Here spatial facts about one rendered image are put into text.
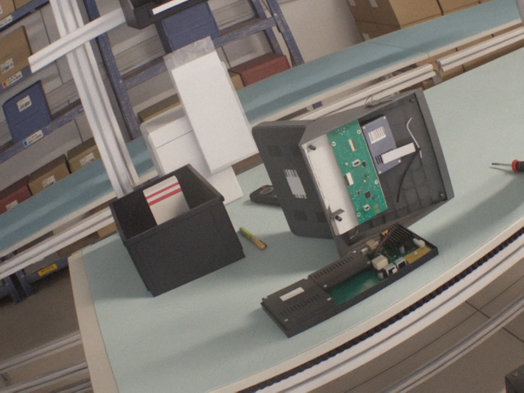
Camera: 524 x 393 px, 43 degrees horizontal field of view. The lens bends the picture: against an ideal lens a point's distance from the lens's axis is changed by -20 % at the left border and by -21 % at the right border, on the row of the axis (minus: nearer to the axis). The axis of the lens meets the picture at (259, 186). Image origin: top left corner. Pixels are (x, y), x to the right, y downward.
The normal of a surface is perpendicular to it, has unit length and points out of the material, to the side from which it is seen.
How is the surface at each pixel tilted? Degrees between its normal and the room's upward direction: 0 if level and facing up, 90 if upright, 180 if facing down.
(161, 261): 90
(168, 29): 90
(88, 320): 0
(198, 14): 90
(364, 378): 0
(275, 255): 0
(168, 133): 90
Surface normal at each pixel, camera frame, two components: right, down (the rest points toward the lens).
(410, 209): -0.07, 0.35
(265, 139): -0.72, 0.47
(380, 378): -0.36, -0.88
